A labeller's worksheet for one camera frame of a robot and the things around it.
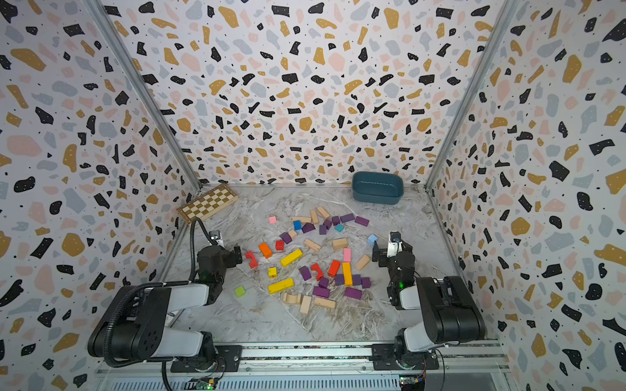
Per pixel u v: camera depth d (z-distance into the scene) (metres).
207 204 1.10
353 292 0.88
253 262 0.95
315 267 0.93
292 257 0.97
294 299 0.85
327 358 0.76
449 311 0.44
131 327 0.43
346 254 0.98
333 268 0.93
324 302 0.86
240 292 0.86
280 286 0.88
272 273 0.90
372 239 1.00
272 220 1.09
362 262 0.95
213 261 0.71
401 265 0.69
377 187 1.24
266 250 0.98
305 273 0.92
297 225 1.06
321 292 0.87
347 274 0.92
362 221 1.09
